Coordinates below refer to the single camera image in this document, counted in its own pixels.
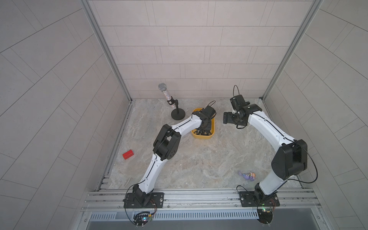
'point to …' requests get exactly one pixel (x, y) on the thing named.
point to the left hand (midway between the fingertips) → (208, 126)
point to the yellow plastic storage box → (212, 123)
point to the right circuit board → (265, 215)
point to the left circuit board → (141, 218)
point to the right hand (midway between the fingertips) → (229, 119)
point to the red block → (128, 154)
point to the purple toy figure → (250, 176)
